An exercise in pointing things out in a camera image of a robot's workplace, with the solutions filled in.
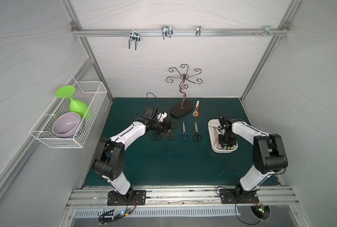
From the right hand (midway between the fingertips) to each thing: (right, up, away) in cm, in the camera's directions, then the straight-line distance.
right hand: (226, 144), depth 91 cm
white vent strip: (-45, -30, -21) cm, 58 cm away
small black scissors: (-35, +4, +5) cm, 36 cm away
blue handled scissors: (-27, +4, +5) cm, 28 cm away
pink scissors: (-6, 0, +2) cm, 6 cm away
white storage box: (-5, +13, +8) cm, 16 cm away
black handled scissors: (-18, +4, +7) cm, 19 cm away
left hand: (-34, +10, -8) cm, 36 cm away
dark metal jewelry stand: (-29, +23, +20) cm, 42 cm away
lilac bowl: (-83, +15, -29) cm, 89 cm away
